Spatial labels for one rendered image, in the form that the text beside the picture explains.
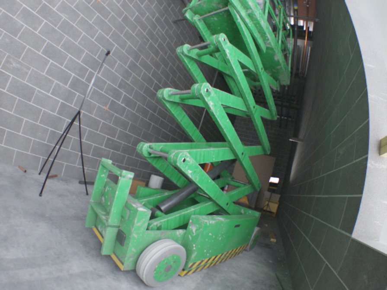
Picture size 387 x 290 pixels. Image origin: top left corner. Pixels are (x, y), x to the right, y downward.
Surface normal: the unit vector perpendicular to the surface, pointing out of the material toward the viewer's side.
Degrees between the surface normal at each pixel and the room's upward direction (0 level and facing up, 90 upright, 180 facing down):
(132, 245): 90
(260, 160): 90
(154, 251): 42
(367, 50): 90
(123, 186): 90
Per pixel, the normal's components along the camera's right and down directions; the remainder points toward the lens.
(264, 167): -0.40, -0.25
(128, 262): 0.72, 0.13
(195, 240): -0.62, -0.31
